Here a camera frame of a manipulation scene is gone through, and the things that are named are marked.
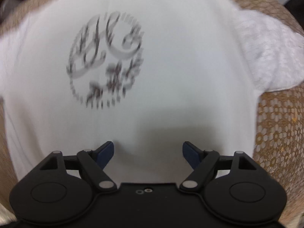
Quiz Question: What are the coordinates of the white printed t-shirt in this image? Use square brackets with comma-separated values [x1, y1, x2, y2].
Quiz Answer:
[1, 0, 303, 183]

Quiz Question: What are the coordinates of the gold floral lace tablecloth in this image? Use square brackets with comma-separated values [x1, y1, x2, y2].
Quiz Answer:
[0, 0, 304, 228]

